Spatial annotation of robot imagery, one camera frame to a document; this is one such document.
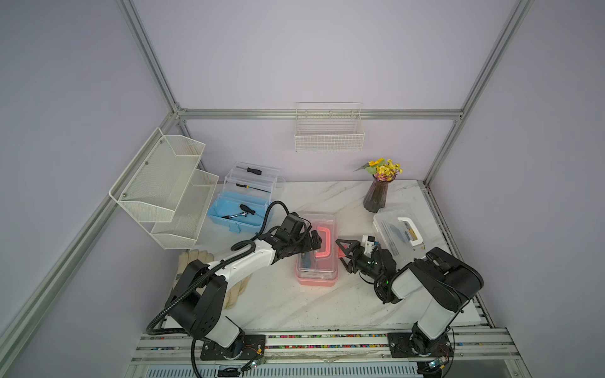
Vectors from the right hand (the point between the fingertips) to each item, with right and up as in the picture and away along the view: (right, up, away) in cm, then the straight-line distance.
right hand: (336, 250), depth 88 cm
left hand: (-9, +2, 0) cm, 9 cm away
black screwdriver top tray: (-36, +33, +23) cm, 54 cm away
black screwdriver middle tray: (-39, +26, +20) cm, 51 cm away
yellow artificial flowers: (+19, +31, +3) cm, 37 cm away
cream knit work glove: (-38, -15, -3) cm, 41 cm away
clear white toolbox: (+27, +7, 0) cm, 28 cm away
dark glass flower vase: (+20, +21, +15) cm, 33 cm away
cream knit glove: (-60, -4, +5) cm, 60 cm away
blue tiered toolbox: (-41, +22, +24) cm, 52 cm away
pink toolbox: (-6, -7, +3) cm, 10 cm away
